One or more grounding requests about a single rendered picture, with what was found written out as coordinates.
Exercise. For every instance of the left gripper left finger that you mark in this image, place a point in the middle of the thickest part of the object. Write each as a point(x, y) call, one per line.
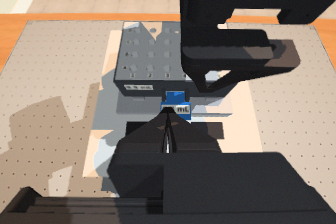
point(148, 137)

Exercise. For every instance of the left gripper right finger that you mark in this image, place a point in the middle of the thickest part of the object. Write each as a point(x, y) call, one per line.
point(187, 138)

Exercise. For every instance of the grey flat base plate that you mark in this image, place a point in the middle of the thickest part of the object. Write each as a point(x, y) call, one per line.
point(49, 87)

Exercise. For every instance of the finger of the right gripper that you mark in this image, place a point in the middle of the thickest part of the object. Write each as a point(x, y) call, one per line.
point(285, 59)

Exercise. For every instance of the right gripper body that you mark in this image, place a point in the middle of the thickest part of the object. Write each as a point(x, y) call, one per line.
point(204, 44)

